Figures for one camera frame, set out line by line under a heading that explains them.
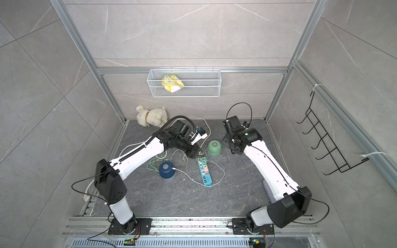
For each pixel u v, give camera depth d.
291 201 0.38
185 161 0.95
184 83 0.87
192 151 0.69
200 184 0.85
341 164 0.58
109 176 0.49
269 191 0.82
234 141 0.51
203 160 0.88
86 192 0.85
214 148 0.92
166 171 0.82
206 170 0.86
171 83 0.84
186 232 0.73
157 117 1.08
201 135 0.70
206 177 0.86
